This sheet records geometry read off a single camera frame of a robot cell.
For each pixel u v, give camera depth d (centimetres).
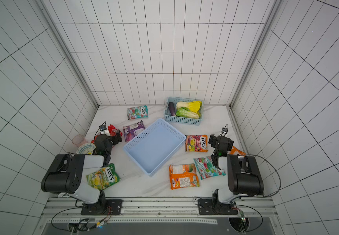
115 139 84
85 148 92
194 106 106
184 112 105
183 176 82
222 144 71
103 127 80
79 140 101
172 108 113
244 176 46
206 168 85
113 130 99
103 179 81
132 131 101
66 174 46
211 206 72
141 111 113
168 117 104
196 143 95
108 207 71
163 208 74
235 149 94
